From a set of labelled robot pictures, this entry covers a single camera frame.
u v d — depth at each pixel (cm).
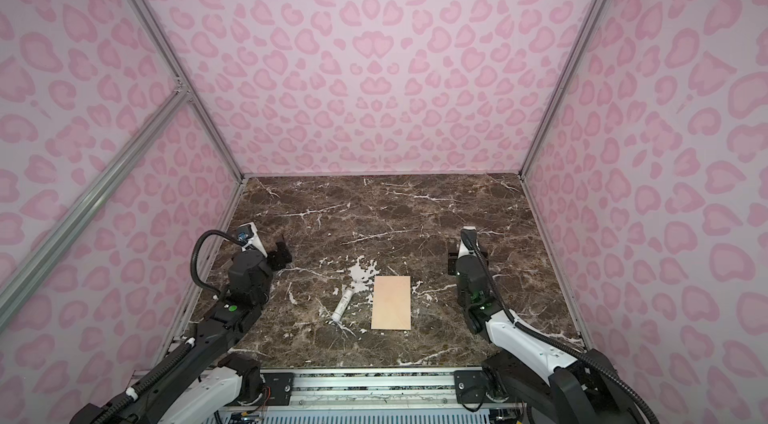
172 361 48
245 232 68
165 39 83
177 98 88
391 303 88
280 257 74
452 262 75
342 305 86
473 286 61
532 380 49
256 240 70
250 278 60
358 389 75
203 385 57
